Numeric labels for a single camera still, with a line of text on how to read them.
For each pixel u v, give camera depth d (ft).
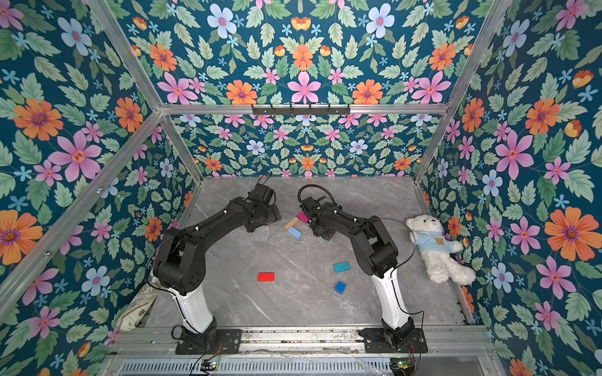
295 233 3.24
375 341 2.39
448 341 2.46
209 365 2.36
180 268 1.60
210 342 2.17
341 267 3.00
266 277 2.92
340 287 2.80
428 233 2.94
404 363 2.37
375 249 1.85
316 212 2.43
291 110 2.99
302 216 3.41
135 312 2.52
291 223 3.33
